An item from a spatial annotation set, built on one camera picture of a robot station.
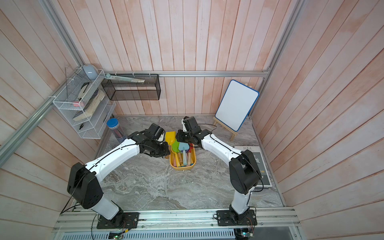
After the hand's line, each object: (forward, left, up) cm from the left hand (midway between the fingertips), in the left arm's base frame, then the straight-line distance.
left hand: (168, 155), depth 82 cm
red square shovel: (+11, -13, -8) cm, 19 cm away
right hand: (+12, -4, +2) cm, 13 cm away
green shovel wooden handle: (+11, -3, -8) cm, 14 cm away
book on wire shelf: (+19, +42, +19) cm, 50 cm away
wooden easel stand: (+23, -39, -6) cm, 46 cm away
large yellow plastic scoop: (+1, -5, -9) cm, 11 cm away
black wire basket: (+47, +39, +10) cm, 62 cm away
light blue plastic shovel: (+11, -9, -8) cm, 16 cm away
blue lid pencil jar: (+17, +34, +2) cm, 38 cm away
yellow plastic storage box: (0, -2, -10) cm, 10 cm away
